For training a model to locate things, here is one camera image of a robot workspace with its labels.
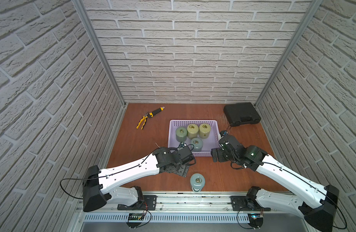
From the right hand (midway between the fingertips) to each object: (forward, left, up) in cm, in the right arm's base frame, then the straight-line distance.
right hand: (220, 151), depth 76 cm
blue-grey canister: (+9, +11, -7) cm, 16 cm away
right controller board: (-30, -14, -17) cm, 38 cm away
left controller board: (-25, +47, -18) cm, 56 cm away
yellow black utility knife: (+40, +43, -12) cm, 60 cm away
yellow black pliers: (+40, +47, -13) cm, 63 cm away
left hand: (-6, +21, -1) cm, 22 cm away
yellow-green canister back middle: (+20, +13, -7) cm, 25 cm away
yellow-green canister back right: (+19, +5, -8) cm, 21 cm away
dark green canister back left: (+17, +21, -7) cm, 28 cm away
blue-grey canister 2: (-13, +14, -6) cm, 20 cm away
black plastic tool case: (+36, -25, -13) cm, 45 cm away
